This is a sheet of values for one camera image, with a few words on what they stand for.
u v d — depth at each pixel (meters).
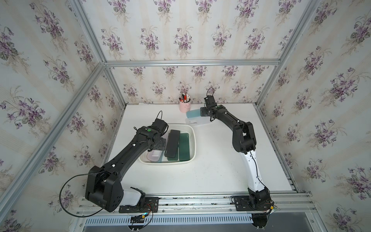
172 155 0.86
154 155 0.86
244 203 0.73
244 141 0.63
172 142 0.95
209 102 0.86
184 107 1.11
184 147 0.93
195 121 1.08
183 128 0.98
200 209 0.73
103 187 0.40
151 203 0.73
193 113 1.19
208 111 0.82
